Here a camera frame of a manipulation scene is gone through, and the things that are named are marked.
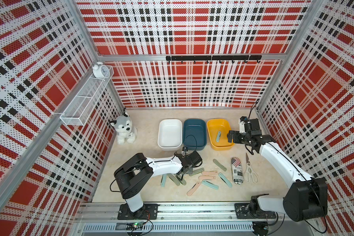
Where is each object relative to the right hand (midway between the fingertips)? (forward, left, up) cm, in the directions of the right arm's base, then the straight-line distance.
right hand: (237, 135), depth 85 cm
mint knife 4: (-21, +7, -15) cm, 27 cm away
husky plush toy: (+5, +68, -1) cm, 68 cm away
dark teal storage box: (+9, +24, -13) cm, 29 cm away
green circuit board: (-43, +58, -15) cm, 74 cm away
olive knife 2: (-12, +9, -16) cm, 22 cm away
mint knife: (+9, +7, -15) cm, 19 cm away
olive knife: (-17, +24, -13) cm, 32 cm away
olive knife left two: (-22, +32, -15) cm, 42 cm away
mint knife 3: (-23, +17, -16) cm, 33 cm away
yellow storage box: (+20, +9, -16) cm, 27 cm away
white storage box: (+10, +42, -14) cm, 46 cm away
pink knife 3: (-24, +25, -15) cm, 38 cm away
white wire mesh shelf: (+18, +94, +9) cm, 96 cm away
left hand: (-13, +30, -15) cm, 36 cm away
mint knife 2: (-21, +43, -15) cm, 50 cm away
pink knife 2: (-20, +17, -15) cm, 30 cm away
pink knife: (-16, +16, -16) cm, 28 cm away
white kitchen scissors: (-17, -7, -15) cm, 24 cm away
